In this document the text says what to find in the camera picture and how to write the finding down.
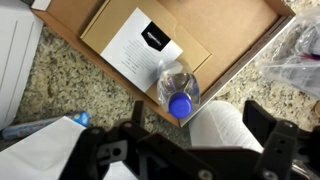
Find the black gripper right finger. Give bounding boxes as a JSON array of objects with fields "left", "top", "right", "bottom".
[{"left": 242, "top": 99, "right": 299, "bottom": 180}]

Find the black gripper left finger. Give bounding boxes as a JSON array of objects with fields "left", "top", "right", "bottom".
[{"left": 114, "top": 99, "right": 147, "bottom": 144}]

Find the clear plastic bottle blue cap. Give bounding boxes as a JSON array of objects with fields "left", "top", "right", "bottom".
[{"left": 156, "top": 59, "right": 202, "bottom": 120}]

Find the small cardboard box white label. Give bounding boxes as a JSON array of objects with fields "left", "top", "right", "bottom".
[{"left": 79, "top": 0, "right": 213, "bottom": 106}]

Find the white toilet paper roll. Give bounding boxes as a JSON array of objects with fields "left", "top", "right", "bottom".
[{"left": 188, "top": 100, "right": 264, "bottom": 154}]

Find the clear crumpled plastic bag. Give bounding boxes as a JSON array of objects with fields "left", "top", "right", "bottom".
[{"left": 259, "top": 8, "right": 320, "bottom": 101}]

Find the shallow brown cardboard tray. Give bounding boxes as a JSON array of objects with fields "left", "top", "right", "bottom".
[{"left": 31, "top": 0, "right": 297, "bottom": 128}]

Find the colourful tube blue cap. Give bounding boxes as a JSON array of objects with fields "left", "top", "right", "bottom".
[{"left": 1, "top": 111, "right": 92, "bottom": 141}]

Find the white paper shopping bag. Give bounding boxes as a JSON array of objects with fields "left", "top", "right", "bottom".
[{"left": 0, "top": 115, "right": 134, "bottom": 180}]

